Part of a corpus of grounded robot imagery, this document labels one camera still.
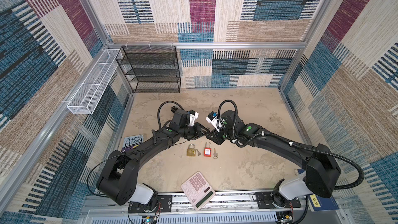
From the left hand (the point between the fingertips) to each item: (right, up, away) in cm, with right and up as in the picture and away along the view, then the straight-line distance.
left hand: (209, 130), depth 80 cm
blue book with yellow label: (+49, -32, -8) cm, 59 cm away
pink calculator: (-5, -28, -4) cm, 29 cm away
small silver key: (-5, -15, +9) cm, 18 cm away
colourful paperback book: (-46, -9, +12) cm, 48 cm away
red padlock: (0, -12, +9) cm, 15 cm away
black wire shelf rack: (-39, +38, +30) cm, 63 cm away
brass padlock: (-10, -13, +9) cm, 19 cm away
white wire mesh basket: (-57, +15, -10) cm, 60 cm away
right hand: (0, -3, 0) cm, 3 cm away
